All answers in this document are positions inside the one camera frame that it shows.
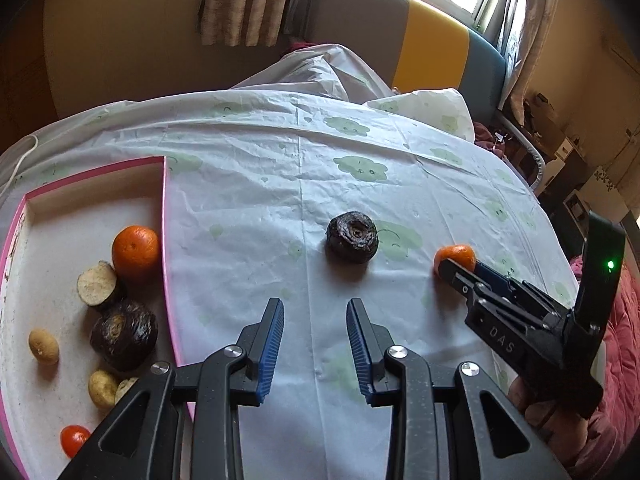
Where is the small brown potato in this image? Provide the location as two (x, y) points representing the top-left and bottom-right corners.
(88, 370), (118, 410)
(28, 328), (60, 365)

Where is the red tomato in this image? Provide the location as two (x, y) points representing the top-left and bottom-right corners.
(60, 425), (91, 458)

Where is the dark wrinkled fruit front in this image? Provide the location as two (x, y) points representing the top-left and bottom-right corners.
(89, 300), (158, 373)

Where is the dark wrinkled fruit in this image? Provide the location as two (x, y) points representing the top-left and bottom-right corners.
(89, 300), (158, 373)
(326, 211), (378, 264)

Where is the eggplant piece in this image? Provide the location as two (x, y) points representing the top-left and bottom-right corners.
(76, 261), (119, 312)
(115, 377), (138, 403)

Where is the large orange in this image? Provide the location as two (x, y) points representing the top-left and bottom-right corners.
(112, 226), (160, 282)

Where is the person right hand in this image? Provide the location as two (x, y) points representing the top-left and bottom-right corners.
(508, 376), (588, 465)

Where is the pink blanket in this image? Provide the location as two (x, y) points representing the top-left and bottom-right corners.
(469, 154), (639, 479)

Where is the cluttered side shelf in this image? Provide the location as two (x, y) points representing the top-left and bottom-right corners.
(524, 93), (639, 259)

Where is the pink rimmed white tray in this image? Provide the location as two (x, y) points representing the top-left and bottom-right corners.
(1, 156), (172, 479)

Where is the white cloud print pillow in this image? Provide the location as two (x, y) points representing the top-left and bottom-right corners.
(366, 88), (475, 143)

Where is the white cloud print tablecloth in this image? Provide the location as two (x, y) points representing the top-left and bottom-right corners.
(0, 42), (582, 480)

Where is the grey yellow blue headboard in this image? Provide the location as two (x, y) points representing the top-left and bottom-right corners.
(302, 0), (506, 122)

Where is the right patterned curtain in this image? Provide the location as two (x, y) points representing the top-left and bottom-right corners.
(498, 0), (558, 126)

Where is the patterned curtain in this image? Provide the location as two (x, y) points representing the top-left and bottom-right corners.
(498, 0), (558, 126)
(198, 0), (286, 47)

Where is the left patterned curtain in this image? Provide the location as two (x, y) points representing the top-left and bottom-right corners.
(198, 0), (286, 47)

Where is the metal bed rail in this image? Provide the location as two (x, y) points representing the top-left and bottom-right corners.
(492, 110), (546, 194)

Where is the white kettle power cord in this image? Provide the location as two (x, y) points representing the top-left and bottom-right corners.
(0, 134), (40, 196)

